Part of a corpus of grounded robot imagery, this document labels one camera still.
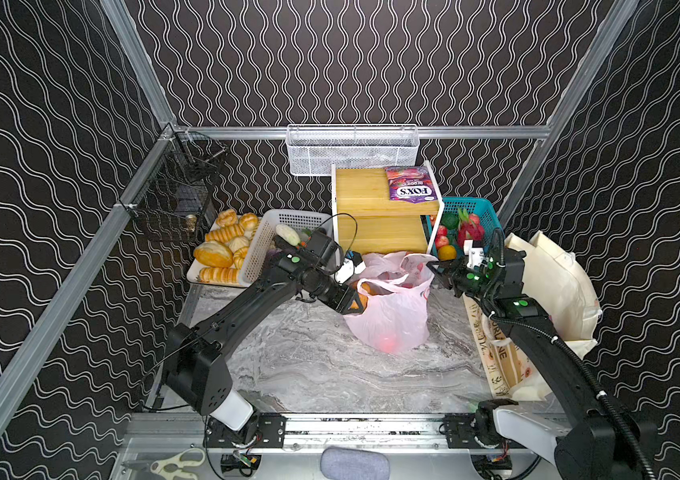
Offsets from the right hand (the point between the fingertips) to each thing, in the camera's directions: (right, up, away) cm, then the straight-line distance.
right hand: (428, 263), depth 77 cm
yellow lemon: (+14, +3, +26) cm, 30 cm away
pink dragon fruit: (+24, +12, +32) cm, 42 cm away
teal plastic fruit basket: (+32, +19, +37) cm, 53 cm away
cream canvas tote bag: (+34, -5, 0) cm, 35 cm away
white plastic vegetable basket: (-39, +16, +44) cm, 61 cm away
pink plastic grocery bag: (-9, -6, -5) cm, 12 cm away
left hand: (-17, -11, -2) cm, 20 cm away
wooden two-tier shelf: (-15, +12, +11) cm, 22 cm away
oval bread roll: (-66, +2, +27) cm, 72 cm away
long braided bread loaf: (-64, -5, +24) cm, 68 cm away
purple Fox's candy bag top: (-3, +21, +4) cm, 22 cm away
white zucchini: (-41, +9, +31) cm, 52 cm away
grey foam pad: (-21, -46, -8) cm, 51 cm away
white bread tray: (-74, -3, +28) cm, 79 cm away
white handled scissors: (-61, -48, -7) cm, 77 cm away
